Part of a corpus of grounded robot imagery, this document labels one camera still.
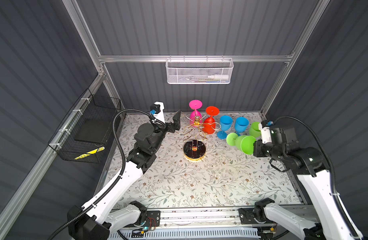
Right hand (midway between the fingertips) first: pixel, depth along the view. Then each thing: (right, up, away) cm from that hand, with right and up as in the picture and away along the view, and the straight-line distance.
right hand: (256, 145), depth 66 cm
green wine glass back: (-4, 0, +4) cm, 5 cm away
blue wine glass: (-6, +11, +30) cm, 32 cm away
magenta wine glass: (-27, +13, +8) cm, 31 cm away
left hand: (-38, +16, -1) cm, 42 cm away
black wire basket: (-82, +4, +6) cm, 82 cm away
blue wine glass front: (+3, +10, +27) cm, 29 cm away
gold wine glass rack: (-26, -6, +30) cm, 41 cm away
